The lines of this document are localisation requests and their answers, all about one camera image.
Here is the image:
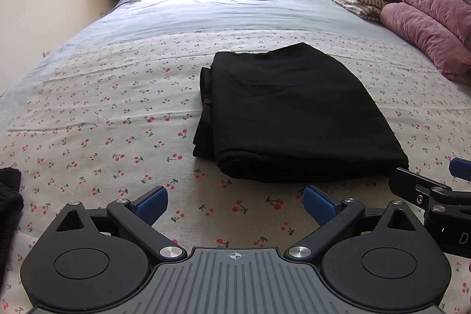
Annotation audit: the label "cherry print cloth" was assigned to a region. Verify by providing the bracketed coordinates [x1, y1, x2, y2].
[0, 29, 471, 314]

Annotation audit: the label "mauve quilt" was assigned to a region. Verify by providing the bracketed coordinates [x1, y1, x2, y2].
[349, 0, 471, 81]

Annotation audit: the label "black pants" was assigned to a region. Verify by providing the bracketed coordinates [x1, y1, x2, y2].
[192, 42, 410, 184]

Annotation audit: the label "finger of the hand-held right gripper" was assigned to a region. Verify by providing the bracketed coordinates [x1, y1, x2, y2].
[389, 168, 453, 206]
[450, 157, 471, 178]

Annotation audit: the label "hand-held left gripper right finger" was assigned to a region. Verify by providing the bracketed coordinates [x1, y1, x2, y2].
[287, 185, 427, 261]

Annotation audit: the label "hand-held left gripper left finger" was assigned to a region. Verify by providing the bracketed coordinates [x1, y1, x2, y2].
[55, 185, 188, 261]

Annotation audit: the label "bed with light blue sheet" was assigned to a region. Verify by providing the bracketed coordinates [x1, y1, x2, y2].
[0, 0, 471, 314]

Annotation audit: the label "black elastic-waist garment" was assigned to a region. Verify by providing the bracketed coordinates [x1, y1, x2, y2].
[0, 167, 24, 265]

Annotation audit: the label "striped cloth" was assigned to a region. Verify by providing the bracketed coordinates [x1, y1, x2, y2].
[329, 0, 391, 20]

